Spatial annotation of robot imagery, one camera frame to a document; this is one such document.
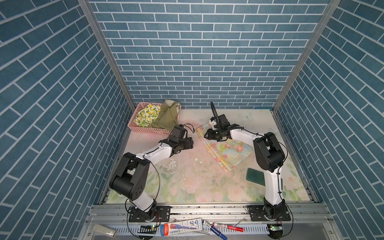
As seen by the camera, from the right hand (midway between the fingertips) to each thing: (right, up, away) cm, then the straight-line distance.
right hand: (205, 134), depth 99 cm
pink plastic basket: (-37, +12, +13) cm, 41 cm away
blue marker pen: (0, -40, -30) cm, 50 cm away
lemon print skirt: (-46, +14, +13) cm, 50 cm away
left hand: (-10, -4, -6) cm, 12 cm away
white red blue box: (-16, -42, -30) cm, 54 cm away
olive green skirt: (-26, +12, +6) cm, 29 cm away
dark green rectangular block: (+28, -23, -15) cm, 39 cm away
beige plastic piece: (-47, -41, -32) cm, 70 cm away
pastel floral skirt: (+16, -12, -3) cm, 20 cm away
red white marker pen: (+10, -41, -30) cm, 52 cm away
